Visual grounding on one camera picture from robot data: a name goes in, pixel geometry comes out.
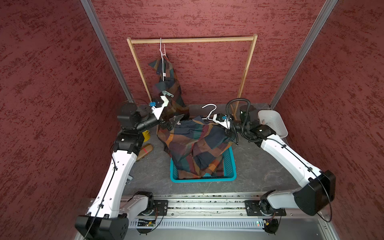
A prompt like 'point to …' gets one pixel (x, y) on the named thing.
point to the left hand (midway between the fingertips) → (174, 109)
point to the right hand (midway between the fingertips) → (214, 124)
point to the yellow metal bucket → (146, 134)
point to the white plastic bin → (272, 118)
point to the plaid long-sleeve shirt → (196, 145)
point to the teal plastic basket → (229, 170)
